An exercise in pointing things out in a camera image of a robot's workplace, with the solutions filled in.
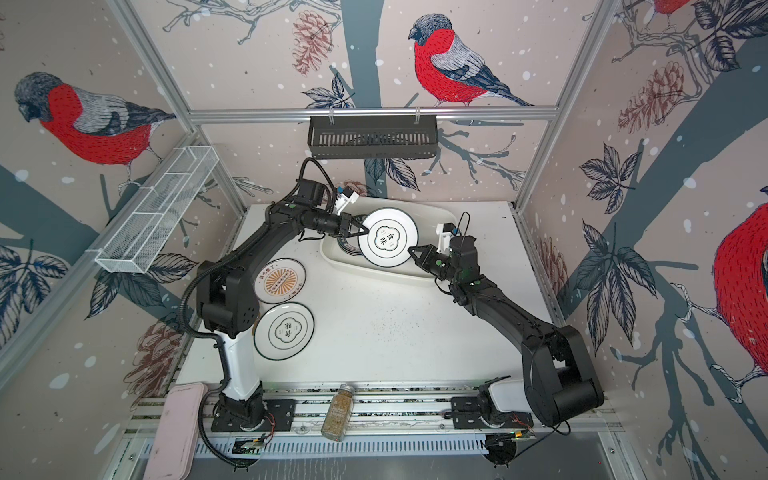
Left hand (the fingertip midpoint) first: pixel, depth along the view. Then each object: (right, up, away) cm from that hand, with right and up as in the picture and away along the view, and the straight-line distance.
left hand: (365, 231), depth 84 cm
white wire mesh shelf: (-56, +5, -6) cm, 56 cm away
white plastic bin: (+21, +6, +30) cm, 37 cm away
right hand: (+12, -6, -1) cm, 13 cm away
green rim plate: (-8, -5, +22) cm, 24 cm away
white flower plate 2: (-25, -30, +4) cm, 40 cm away
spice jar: (-5, -44, -14) cm, 47 cm away
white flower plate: (+7, -1, +2) cm, 8 cm away
